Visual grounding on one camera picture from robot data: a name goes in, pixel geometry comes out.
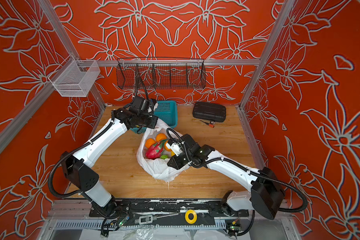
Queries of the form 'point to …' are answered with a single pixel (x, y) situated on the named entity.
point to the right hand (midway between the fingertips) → (166, 163)
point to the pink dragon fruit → (154, 152)
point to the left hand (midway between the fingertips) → (156, 119)
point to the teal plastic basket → (166, 111)
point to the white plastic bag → (158, 168)
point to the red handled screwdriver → (209, 124)
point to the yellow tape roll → (194, 220)
